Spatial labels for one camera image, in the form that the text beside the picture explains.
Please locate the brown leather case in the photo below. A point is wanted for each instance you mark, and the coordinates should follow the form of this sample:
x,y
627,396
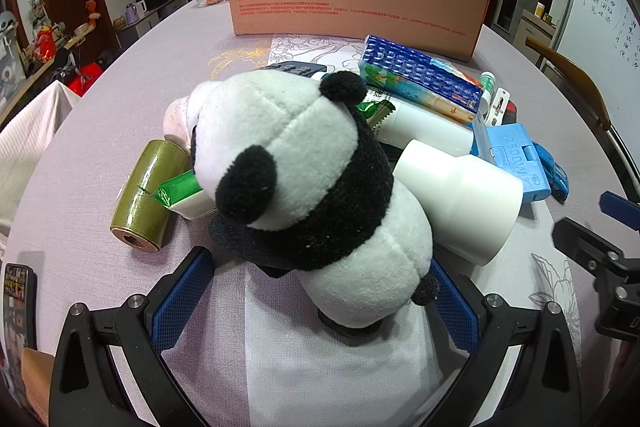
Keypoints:
x,y
37,387

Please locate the large blue remote control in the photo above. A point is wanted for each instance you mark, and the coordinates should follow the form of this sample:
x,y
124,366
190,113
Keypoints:
x,y
295,69

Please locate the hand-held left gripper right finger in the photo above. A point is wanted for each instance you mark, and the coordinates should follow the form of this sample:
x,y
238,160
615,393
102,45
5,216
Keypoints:
x,y
457,309

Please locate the panda plush toy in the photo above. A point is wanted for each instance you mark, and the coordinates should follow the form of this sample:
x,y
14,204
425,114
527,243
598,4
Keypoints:
x,y
300,167

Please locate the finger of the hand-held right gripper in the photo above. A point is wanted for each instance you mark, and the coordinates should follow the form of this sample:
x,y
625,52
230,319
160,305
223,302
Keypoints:
x,y
625,207
587,242

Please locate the pale pink soft object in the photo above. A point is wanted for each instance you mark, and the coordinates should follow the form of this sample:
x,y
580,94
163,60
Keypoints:
x,y
175,122

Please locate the olive green roll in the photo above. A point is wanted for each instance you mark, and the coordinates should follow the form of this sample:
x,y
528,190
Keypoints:
x,y
145,192

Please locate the whiteboard with writing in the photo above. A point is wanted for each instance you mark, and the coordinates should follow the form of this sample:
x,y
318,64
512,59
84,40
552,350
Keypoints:
x,y
600,32

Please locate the light blue power adapter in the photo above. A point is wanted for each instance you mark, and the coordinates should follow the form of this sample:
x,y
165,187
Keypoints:
x,y
515,157

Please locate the green white lip balm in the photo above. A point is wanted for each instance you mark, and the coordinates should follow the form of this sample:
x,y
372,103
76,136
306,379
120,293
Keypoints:
x,y
487,89

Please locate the white cream tube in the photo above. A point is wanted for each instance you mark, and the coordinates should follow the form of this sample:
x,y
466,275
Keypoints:
x,y
435,129

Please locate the blue patterned tissue pack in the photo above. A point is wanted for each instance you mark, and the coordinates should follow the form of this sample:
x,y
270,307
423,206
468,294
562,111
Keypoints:
x,y
420,72

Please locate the white cloth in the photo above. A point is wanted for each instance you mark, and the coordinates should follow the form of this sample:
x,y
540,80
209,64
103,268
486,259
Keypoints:
x,y
30,142

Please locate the white plastic cup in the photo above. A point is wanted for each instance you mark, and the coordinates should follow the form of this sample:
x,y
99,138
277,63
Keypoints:
x,y
470,202

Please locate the orange toy figure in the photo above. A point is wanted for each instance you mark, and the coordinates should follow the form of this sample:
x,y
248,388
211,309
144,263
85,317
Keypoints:
x,y
92,12

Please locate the round desktop with floral tablecloth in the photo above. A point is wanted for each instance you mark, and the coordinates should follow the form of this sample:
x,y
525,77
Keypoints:
x,y
125,117

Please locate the purple kettle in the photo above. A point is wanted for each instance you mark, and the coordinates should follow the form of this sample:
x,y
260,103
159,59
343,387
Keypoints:
x,y
131,14

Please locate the green white snack packet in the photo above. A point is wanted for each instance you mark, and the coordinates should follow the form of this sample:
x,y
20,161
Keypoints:
x,y
182,189
375,112

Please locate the red bag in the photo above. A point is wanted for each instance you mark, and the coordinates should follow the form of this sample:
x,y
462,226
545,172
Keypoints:
x,y
87,79

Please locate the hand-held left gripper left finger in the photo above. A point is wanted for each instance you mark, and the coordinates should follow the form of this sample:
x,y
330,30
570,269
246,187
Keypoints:
x,y
182,302

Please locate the black smartphone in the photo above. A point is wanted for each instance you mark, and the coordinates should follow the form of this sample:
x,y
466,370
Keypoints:
x,y
17,317

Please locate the blue toy car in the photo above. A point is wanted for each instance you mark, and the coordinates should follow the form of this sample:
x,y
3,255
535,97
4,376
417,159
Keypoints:
x,y
552,172

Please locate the white plastic clip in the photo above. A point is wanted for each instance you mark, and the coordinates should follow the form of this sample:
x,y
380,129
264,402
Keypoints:
x,y
500,107

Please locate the television cabinet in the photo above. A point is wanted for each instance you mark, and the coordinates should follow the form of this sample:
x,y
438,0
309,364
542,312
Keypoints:
x,y
150,19

